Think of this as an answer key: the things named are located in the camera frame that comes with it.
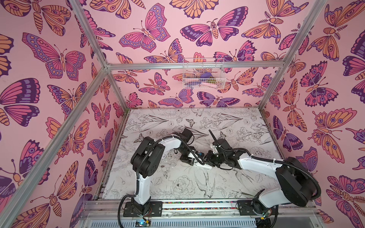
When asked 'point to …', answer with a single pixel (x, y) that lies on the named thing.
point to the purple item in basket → (206, 75)
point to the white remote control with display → (203, 166)
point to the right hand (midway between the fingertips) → (201, 159)
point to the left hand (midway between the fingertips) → (194, 157)
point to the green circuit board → (141, 223)
